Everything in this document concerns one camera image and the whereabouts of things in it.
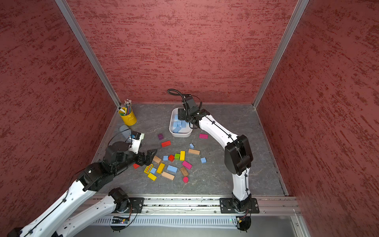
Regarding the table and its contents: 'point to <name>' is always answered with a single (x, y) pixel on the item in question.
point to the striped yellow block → (148, 169)
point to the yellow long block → (161, 168)
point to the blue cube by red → (165, 158)
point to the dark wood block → (184, 171)
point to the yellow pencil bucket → (130, 119)
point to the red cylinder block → (186, 179)
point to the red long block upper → (166, 143)
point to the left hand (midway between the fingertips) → (148, 151)
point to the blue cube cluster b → (179, 123)
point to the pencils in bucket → (126, 110)
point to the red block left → (135, 166)
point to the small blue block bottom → (153, 171)
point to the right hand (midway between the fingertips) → (182, 115)
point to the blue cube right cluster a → (203, 160)
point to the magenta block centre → (187, 165)
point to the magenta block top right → (204, 136)
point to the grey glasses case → (126, 131)
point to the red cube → (171, 158)
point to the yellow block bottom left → (152, 176)
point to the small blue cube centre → (191, 146)
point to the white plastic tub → (184, 132)
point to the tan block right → (193, 151)
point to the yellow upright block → (182, 155)
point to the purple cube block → (160, 136)
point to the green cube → (177, 156)
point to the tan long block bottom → (168, 175)
